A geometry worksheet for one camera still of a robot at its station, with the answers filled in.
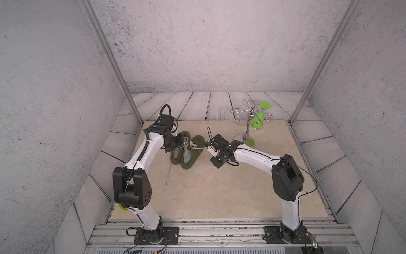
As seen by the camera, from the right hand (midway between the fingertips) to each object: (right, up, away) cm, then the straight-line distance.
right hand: (216, 160), depth 91 cm
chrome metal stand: (+18, +26, -4) cm, 31 cm away
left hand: (-17, +9, -3) cm, 20 cm away
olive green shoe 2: (-14, +4, +8) cm, 17 cm away
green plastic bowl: (-31, -8, -41) cm, 52 cm away
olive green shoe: (-25, +2, +9) cm, 26 cm away
